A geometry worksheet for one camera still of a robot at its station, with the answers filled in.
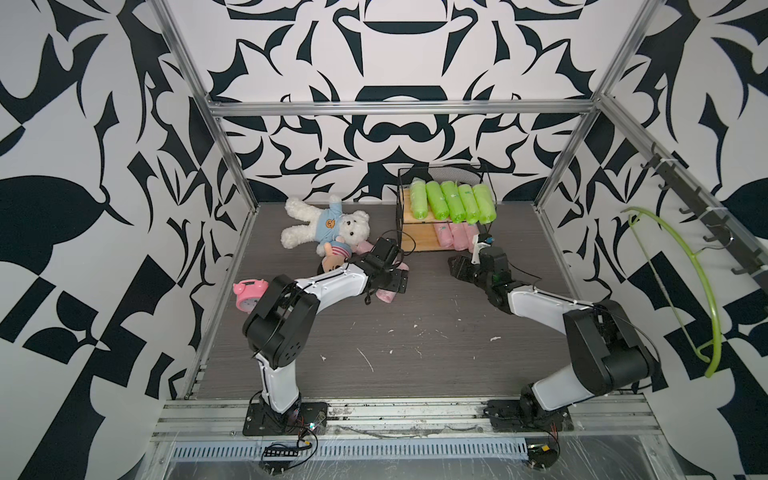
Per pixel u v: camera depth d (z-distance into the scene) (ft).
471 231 3.50
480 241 2.76
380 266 2.39
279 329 1.57
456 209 3.00
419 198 3.09
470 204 3.03
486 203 3.05
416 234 3.62
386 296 3.01
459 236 3.44
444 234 3.44
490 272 2.38
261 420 2.37
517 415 2.42
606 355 1.48
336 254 3.16
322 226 3.35
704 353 1.97
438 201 3.07
